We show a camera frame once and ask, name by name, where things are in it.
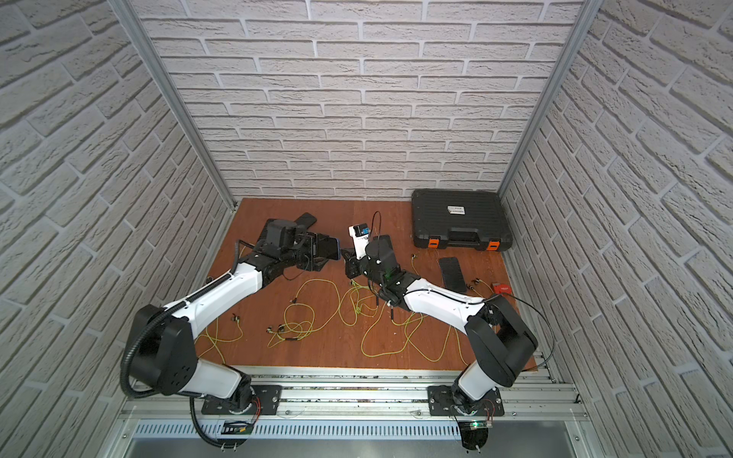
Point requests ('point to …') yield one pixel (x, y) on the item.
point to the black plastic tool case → (443, 218)
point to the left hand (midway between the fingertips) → (336, 237)
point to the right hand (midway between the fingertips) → (346, 250)
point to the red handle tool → (502, 288)
